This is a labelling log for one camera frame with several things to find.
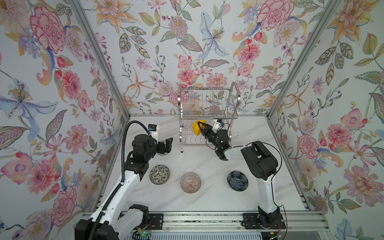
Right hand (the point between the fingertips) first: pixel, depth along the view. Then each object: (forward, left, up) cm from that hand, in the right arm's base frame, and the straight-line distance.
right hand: (197, 122), depth 91 cm
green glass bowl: (-25, +17, +4) cm, 31 cm away
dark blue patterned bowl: (-28, -25, -19) cm, 42 cm away
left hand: (-15, +16, +4) cm, 22 cm away
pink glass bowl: (-30, +3, -19) cm, 35 cm away
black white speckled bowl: (-26, +22, -19) cm, 39 cm away
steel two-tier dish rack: (+32, -12, -19) cm, 39 cm away
